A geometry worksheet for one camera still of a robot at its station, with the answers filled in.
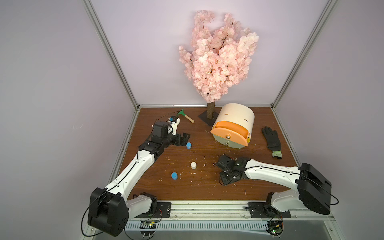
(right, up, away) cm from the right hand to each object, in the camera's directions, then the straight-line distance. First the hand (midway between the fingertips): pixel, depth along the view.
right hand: (224, 177), depth 81 cm
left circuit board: (-40, -22, -10) cm, 46 cm away
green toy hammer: (-27, +38, +31) cm, 56 cm away
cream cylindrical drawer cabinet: (+11, +36, +7) cm, 38 cm away
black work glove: (+37, +17, +17) cm, 44 cm away
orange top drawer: (+5, +26, -7) cm, 27 cm away
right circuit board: (+23, -19, -12) cm, 32 cm away
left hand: (-22, +25, -1) cm, 33 cm away
